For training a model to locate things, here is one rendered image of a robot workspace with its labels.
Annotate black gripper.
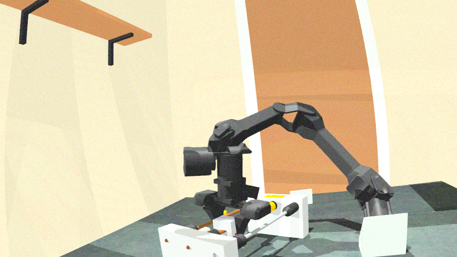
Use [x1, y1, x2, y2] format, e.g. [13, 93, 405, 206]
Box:
[194, 174, 271, 235]

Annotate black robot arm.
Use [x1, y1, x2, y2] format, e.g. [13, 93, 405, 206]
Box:
[183, 102, 394, 217]

